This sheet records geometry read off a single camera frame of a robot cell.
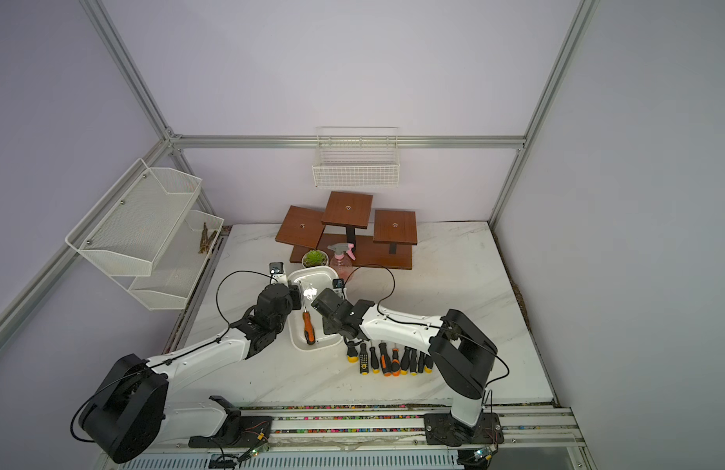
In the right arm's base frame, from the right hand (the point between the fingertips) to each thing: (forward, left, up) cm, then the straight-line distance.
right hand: (337, 322), depth 87 cm
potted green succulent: (+21, +9, +5) cm, 23 cm away
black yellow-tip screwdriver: (-11, -25, -5) cm, 28 cm away
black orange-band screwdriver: (-11, -17, -5) cm, 21 cm away
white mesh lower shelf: (+10, +52, +7) cm, 54 cm away
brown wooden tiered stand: (+27, -13, +8) cm, 31 cm away
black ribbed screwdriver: (-11, -20, -5) cm, 23 cm away
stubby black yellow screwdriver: (-9, -4, -3) cm, 11 cm away
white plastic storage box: (+11, +8, +6) cm, 15 cm away
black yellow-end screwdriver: (-11, -23, -5) cm, 26 cm away
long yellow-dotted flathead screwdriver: (-10, -8, -4) cm, 14 cm away
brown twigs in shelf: (+27, +46, +9) cm, 54 cm away
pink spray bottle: (+20, 0, +3) cm, 20 cm away
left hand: (+9, +15, +7) cm, 19 cm away
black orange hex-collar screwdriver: (-11, -14, -4) cm, 18 cm away
